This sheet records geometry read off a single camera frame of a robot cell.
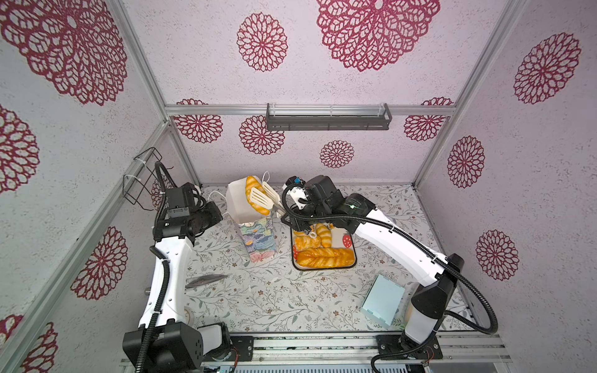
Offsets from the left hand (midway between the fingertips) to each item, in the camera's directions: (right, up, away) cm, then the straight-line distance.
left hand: (219, 216), depth 78 cm
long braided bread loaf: (+37, -17, +13) cm, 43 cm away
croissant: (+12, +11, -2) cm, 16 cm away
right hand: (+23, +1, -7) cm, 24 cm away
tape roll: (-10, -34, +1) cm, 36 cm away
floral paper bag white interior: (+13, -4, 0) cm, 14 cm away
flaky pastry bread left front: (+30, -11, +17) cm, 36 cm away
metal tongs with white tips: (+17, +6, -6) cm, 19 cm away
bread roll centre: (+37, -8, +18) cm, 42 cm away
